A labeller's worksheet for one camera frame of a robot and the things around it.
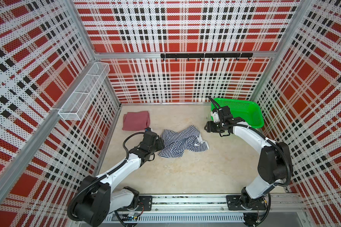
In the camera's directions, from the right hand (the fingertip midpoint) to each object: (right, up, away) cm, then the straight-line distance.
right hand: (209, 128), depth 89 cm
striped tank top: (-20, -11, +4) cm, 23 cm away
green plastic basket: (+37, +13, +22) cm, 45 cm away
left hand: (-31, -10, -2) cm, 33 cm away
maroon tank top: (-53, +5, +20) cm, 57 cm away
